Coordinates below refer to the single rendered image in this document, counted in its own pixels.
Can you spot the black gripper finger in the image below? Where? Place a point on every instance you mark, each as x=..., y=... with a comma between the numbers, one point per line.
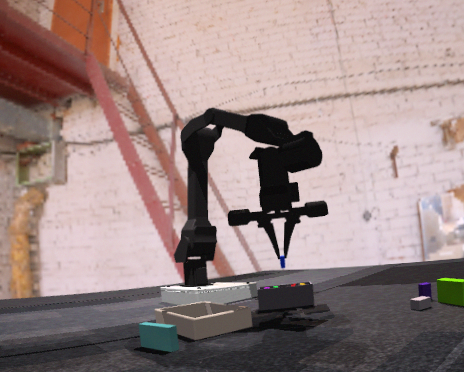
x=269, y=228
x=288, y=230

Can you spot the beige square tray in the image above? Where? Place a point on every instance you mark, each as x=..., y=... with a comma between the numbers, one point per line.
x=205, y=319

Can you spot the green rectangular block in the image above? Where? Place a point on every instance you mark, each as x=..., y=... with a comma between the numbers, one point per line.
x=451, y=291

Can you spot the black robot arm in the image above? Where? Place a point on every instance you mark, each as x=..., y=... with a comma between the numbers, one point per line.
x=294, y=153

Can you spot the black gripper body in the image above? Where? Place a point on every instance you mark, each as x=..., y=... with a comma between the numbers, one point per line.
x=244, y=216

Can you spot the teal rectangular block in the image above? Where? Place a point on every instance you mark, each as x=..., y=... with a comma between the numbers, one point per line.
x=158, y=336

